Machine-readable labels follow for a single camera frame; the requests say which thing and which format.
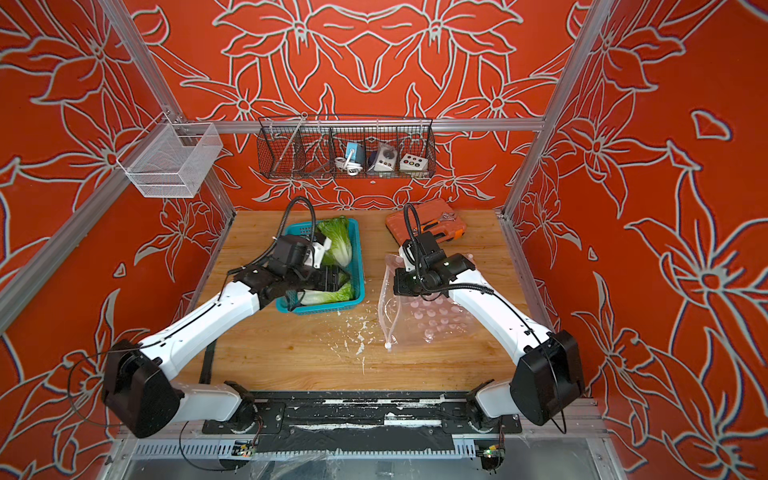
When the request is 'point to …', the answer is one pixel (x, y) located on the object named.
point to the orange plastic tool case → (434, 216)
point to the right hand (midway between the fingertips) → (387, 286)
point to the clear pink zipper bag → (406, 319)
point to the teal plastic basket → (354, 234)
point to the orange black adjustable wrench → (450, 217)
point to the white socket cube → (411, 162)
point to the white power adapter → (387, 159)
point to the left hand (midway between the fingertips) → (343, 274)
